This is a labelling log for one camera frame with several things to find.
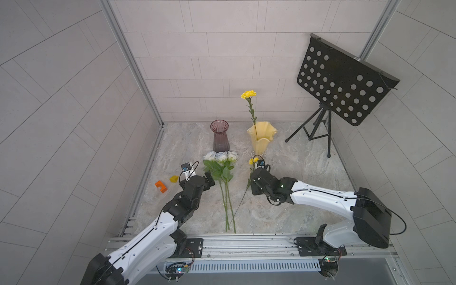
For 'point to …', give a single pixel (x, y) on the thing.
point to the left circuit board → (176, 271)
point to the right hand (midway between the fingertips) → (252, 184)
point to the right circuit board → (328, 268)
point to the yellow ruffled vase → (265, 132)
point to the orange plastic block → (160, 184)
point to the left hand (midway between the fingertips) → (206, 172)
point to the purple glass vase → (221, 143)
